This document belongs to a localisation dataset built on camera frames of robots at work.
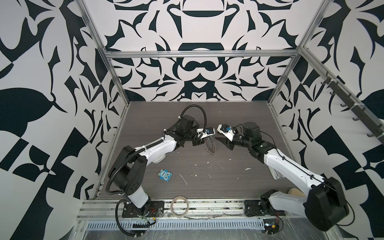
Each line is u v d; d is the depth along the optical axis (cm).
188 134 72
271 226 71
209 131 71
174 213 74
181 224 65
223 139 71
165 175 83
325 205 40
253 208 74
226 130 66
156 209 73
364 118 55
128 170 45
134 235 67
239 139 68
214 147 85
